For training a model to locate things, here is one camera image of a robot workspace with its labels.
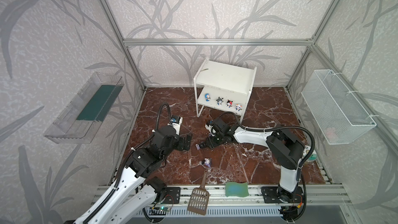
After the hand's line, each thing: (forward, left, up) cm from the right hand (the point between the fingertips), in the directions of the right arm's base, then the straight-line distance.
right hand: (208, 137), depth 91 cm
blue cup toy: (+19, +1, +16) cm, 25 cm away
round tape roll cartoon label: (-13, -54, +6) cm, 56 cm away
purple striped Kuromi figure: (-14, 0, +1) cm, 14 cm away
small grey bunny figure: (+14, -7, +17) cm, 23 cm away
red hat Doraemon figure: (+13, -12, +16) cm, 24 cm away
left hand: (-5, +10, +21) cm, 24 cm away
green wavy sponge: (-27, -14, 0) cm, 30 cm away
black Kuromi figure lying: (-6, +6, 0) cm, 9 cm away
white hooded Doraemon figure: (+10, -17, +17) cm, 26 cm away
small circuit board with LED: (-35, +21, -1) cm, 41 cm away
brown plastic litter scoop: (-31, +4, +1) cm, 31 cm away
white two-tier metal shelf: (+13, -8, +30) cm, 34 cm away
